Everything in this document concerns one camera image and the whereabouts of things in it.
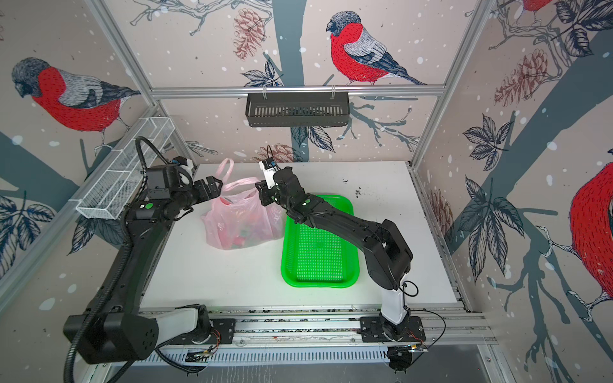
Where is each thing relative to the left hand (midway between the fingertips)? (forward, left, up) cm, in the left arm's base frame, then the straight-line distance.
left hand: (213, 179), depth 77 cm
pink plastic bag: (-7, -6, -14) cm, 16 cm away
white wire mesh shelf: (-6, +31, +2) cm, 32 cm away
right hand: (+2, -14, -3) cm, 14 cm away
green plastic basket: (-14, -34, -29) cm, 47 cm away
